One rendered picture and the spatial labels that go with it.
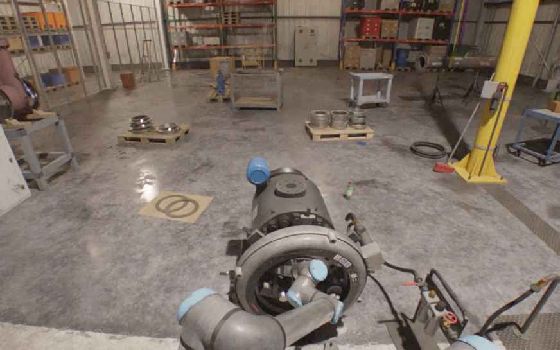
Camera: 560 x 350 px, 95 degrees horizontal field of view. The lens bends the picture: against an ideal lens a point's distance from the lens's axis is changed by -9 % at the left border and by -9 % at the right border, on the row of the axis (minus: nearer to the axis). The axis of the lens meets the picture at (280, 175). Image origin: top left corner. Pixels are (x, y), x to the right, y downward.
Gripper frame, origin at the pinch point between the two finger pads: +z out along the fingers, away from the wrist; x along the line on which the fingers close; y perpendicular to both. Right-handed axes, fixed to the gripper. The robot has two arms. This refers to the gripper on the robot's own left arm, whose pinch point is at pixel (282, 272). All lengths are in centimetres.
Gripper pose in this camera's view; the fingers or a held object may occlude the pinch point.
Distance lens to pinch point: 158.8
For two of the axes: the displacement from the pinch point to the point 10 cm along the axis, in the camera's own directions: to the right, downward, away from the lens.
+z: -4.8, 3.2, 8.2
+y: 0.7, -9.2, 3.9
